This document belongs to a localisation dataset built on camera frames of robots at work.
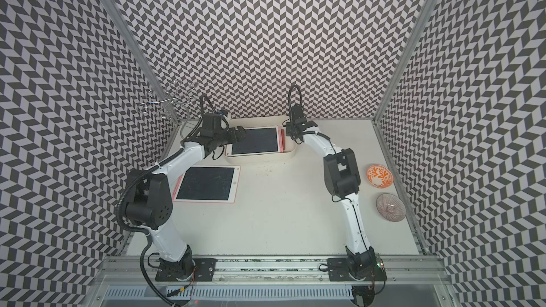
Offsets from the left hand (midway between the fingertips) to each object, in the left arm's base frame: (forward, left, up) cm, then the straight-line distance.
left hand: (239, 133), depth 93 cm
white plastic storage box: (+5, -23, -14) cm, 27 cm away
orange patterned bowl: (-14, -63, -14) cm, 66 cm away
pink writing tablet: (-17, +11, -15) cm, 25 cm away
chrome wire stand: (+5, +26, +16) cm, 31 cm away
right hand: (+9, -25, -7) cm, 28 cm away
